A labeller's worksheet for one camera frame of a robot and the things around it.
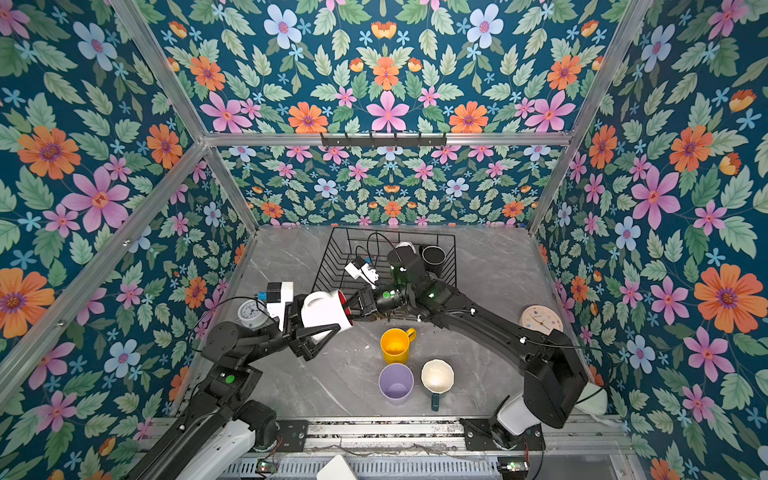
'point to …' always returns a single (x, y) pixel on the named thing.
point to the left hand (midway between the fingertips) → (335, 315)
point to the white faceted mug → (406, 244)
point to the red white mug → (324, 308)
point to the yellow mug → (394, 343)
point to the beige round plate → (541, 318)
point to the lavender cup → (396, 383)
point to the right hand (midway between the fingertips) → (338, 316)
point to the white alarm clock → (254, 314)
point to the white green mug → (437, 377)
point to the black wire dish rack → (346, 244)
